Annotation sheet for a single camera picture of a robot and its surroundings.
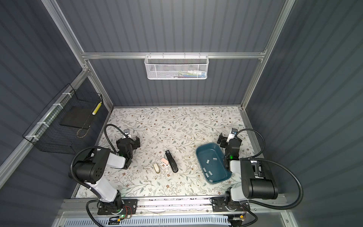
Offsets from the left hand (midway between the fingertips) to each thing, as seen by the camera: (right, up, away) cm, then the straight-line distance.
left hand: (128, 138), depth 95 cm
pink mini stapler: (+26, -14, -9) cm, 31 cm away
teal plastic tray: (+56, -14, +2) cm, 58 cm away
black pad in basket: (-19, +14, -19) cm, 30 cm away
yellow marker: (-13, +19, -14) cm, 27 cm away
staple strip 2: (+59, -13, -4) cm, 60 cm away
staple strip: (+53, -14, -6) cm, 55 cm away
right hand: (+69, +2, -5) cm, 69 cm away
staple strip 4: (+52, -21, -13) cm, 57 cm away
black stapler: (+31, -14, -9) cm, 35 cm away
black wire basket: (-25, +9, -23) cm, 36 cm away
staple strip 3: (+51, -18, -11) cm, 55 cm away
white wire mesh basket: (+31, +60, +28) cm, 74 cm away
